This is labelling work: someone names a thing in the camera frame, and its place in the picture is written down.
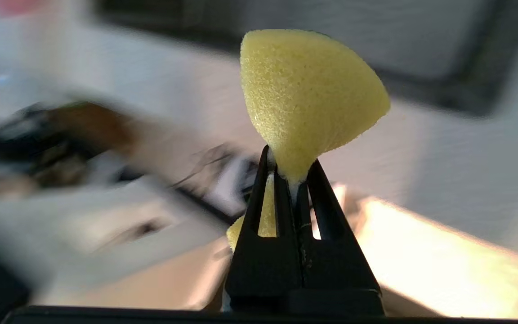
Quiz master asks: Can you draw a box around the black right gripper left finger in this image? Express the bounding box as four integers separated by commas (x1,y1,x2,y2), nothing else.
224,145,305,315

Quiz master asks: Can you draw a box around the yellow green sponge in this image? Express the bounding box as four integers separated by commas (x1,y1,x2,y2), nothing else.
226,29,391,252

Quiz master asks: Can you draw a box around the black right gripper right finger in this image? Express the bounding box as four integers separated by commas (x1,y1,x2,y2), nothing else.
293,158,384,315

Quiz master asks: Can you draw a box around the stainless steel sink basin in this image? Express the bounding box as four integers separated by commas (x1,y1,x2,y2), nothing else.
93,0,518,118

